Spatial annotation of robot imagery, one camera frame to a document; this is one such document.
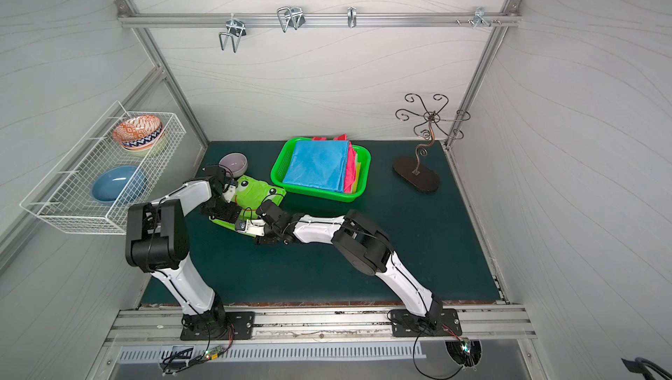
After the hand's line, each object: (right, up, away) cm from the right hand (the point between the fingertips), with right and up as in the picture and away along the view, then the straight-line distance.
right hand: (256, 224), depth 91 cm
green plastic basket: (+12, +33, +19) cm, 40 cm away
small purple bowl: (-14, +22, +17) cm, 31 cm away
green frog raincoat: (-6, +10, +10) cm, 15 cm away
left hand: (-14, +3, +3) cm, 14 cm away
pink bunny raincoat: (+34, +22, +13) cm, 43 cm away
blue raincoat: (+22, +22, +10) cm, 33 cm away
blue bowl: (-28, +16, -24) cm, 40 cm away
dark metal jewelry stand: (+67, +15, +17) cm, 71 cm away
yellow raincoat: (+37, +18, +12) cm, 43 cm away
